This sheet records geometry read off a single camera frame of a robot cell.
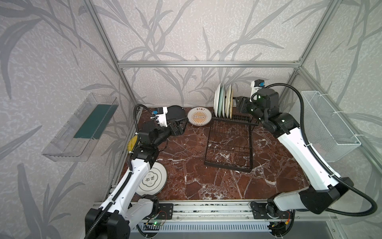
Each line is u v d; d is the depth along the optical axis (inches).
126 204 16.9
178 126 24.9
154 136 22.8
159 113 24.8
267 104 19.8
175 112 46.8
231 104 30.1
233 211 29.7
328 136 24.3
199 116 45.4
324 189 15.4
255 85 23.2
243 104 23.6
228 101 30.1
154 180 32.9
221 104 29.7
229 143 39.0
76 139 25.3
